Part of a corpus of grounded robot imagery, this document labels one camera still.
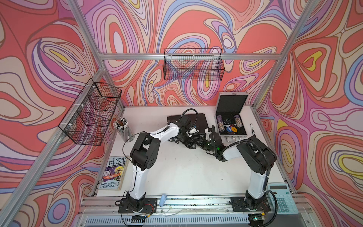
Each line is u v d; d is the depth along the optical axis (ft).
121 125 2.84
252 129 3.42
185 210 2.39
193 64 3.16
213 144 2.53
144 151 1.80
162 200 2.40
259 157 1.67
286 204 2.36
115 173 2.70
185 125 2.56
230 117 3.53
